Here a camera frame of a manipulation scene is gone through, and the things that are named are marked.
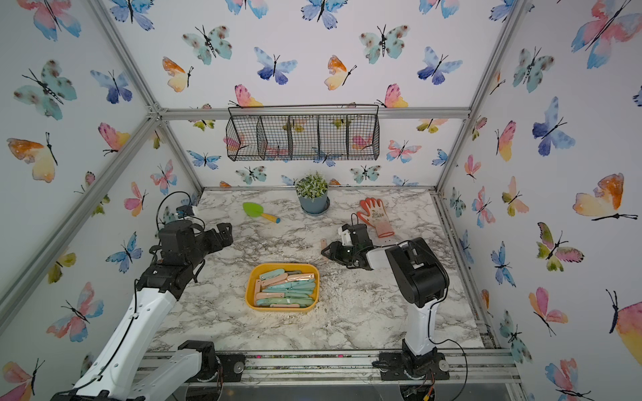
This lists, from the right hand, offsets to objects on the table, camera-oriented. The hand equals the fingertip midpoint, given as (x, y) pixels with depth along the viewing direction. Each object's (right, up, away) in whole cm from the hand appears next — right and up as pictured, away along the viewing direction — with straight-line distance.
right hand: (326, 251), depth 96 cm
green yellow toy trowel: (-32, +16, +19) cm, 41 cm away
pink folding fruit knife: (-1, +2, +6) cm, 6 cm away
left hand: (-32, +11, -18) cm, 39 cm away
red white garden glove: (+21, +13, +13) cm, 28 cm away
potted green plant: (-6, +24, +4) cm, 25 cm away
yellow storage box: (-15, -11, -7) cm, 20 cm away
